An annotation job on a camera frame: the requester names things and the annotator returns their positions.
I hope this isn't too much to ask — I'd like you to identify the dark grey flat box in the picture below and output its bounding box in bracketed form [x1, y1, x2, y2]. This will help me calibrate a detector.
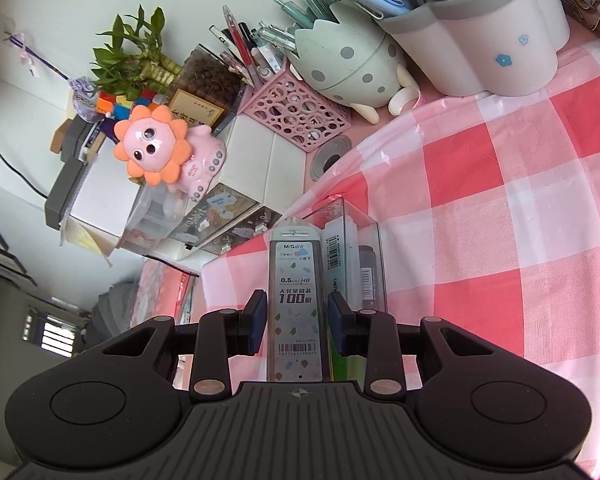
[44, 157, 88, 231]

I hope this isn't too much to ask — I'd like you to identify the white drawer organizer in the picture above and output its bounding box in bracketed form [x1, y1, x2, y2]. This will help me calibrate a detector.
[167, 115, 311, 263]

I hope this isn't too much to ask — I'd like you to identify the stack of pink books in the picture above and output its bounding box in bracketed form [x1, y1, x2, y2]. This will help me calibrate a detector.
[137, 255, 201, 351]

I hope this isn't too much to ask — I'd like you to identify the green bamboo plant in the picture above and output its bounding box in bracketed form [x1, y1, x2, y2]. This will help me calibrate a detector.
[90, 5, 186, 98]

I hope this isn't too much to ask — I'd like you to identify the red white checked tablecloth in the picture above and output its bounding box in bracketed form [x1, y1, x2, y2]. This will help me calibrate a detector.
[200, 35, 600, 476]

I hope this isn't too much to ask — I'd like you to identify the white flower-shaped pen holder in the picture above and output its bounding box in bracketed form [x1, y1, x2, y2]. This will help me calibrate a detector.
[372, 0, 571, 97]

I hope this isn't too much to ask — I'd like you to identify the clear lidded storage box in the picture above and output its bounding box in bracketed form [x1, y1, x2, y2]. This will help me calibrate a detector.
[117, 182, 191, 256]

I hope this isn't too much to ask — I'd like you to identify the window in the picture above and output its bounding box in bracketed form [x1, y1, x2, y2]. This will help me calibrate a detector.
[22, 310, 88, 358]

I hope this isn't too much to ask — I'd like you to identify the bunch of thin mixed pens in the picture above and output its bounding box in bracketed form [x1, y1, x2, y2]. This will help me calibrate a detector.
[209, 5, 288, 88]

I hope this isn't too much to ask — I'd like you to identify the colourful puzzle cube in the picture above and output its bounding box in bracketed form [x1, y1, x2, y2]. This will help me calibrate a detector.
[96, 87, 168, 121]

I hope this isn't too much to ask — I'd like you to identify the pencil lead refill case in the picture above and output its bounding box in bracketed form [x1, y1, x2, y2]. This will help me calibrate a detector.
[266, 217, 326, 385]

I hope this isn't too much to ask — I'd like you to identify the bunch of clear green pens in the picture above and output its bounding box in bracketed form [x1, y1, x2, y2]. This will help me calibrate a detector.
[272, 0, 348, 31]

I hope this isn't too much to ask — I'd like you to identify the small brown box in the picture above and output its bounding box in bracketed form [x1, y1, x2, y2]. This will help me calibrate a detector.
[49, 117, 73, 153]

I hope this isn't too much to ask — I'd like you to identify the black box white label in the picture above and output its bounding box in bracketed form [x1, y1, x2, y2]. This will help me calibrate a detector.
[60, 117, 106, 163]

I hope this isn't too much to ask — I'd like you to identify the black cable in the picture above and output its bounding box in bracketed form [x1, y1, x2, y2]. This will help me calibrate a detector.
[0, 132, 51, 201]

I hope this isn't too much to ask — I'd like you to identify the white cardboard box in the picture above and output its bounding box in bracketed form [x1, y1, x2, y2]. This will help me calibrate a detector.
[65, 152, 146, 241]

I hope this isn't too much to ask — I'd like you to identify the clear wall hook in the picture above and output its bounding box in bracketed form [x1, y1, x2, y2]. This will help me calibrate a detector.
[0, 16, 21, 45]

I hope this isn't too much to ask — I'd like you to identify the pink perforated pen holder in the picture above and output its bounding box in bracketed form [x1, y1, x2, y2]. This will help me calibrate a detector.
[241, 67, 353, 153]

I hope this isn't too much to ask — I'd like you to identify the brown framed card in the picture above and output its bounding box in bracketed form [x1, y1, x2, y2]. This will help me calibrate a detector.
[167, 89, 226, 128]

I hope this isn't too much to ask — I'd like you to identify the clear plastic organizer box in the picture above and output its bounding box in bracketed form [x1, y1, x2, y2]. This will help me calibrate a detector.
[277, 196, 390, 383]

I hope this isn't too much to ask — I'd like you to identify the grey cushion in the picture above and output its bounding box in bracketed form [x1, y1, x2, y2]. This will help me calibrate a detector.
[87, 282, 141, 348]

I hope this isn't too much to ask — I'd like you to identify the black marker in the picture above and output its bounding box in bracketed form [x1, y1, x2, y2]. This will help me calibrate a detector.
[356, 244, 386, 311]

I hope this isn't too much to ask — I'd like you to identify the purple tassel charm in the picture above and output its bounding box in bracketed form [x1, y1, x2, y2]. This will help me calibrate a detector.
[2, 30, 103, 123]

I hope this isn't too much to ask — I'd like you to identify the pink orange lion toy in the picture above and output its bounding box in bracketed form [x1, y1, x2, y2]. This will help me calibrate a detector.
[112, 105, 228, 201]

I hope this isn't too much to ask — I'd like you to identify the grey desk grommet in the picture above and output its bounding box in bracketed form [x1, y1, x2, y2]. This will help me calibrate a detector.
[307, 136, 352, 181]

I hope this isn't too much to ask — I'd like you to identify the green egg-shaped pen holder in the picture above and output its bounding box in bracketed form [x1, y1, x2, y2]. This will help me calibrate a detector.
[286, 0, 421, 125]

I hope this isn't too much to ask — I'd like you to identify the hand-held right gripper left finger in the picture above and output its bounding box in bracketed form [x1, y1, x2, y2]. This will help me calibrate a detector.
[92, 289, 269, 403]

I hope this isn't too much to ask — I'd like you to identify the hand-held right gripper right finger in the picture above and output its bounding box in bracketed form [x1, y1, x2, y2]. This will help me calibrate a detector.
[327, 291, 513, 403]

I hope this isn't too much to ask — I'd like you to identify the white tape roll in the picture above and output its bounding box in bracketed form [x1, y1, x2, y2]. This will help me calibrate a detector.
[387, 85, 421, 116]

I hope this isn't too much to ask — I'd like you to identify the yellow sticky note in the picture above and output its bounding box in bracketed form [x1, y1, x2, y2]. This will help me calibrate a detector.
[60, 215, 113, 268]

